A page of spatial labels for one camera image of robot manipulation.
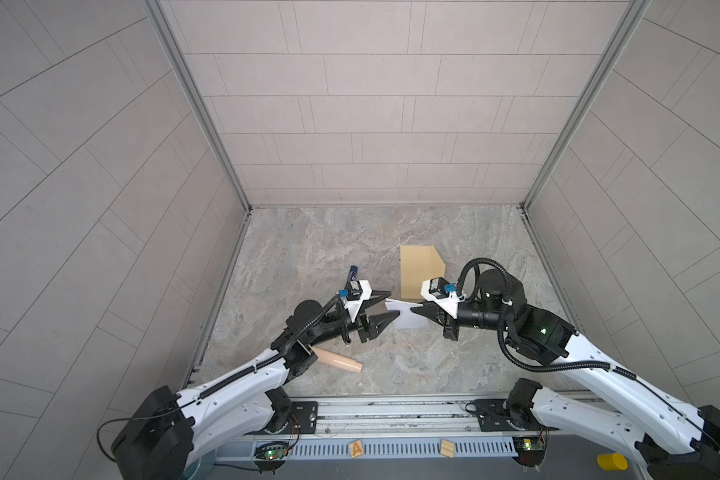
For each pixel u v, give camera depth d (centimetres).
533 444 69
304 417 71
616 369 43
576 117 91
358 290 56
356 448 67
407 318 65
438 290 52
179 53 77
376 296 67
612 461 61
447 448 67
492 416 71
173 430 39
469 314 56
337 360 79
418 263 105
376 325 60
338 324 54
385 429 71
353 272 96
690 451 38
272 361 52
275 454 64
